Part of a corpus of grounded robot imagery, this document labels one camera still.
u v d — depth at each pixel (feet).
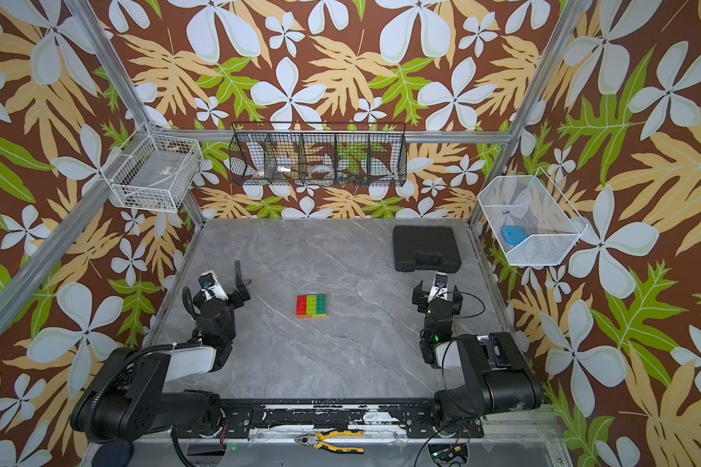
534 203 2.76
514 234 2.64
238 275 3.44
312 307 3.00
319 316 3.06
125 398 1.41
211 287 2.40
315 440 2.32
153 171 2.82
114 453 2.29
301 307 2.99
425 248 3.71
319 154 3.20
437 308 2.39
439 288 2.46
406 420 2.45
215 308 2.28
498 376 1.45
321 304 3.06
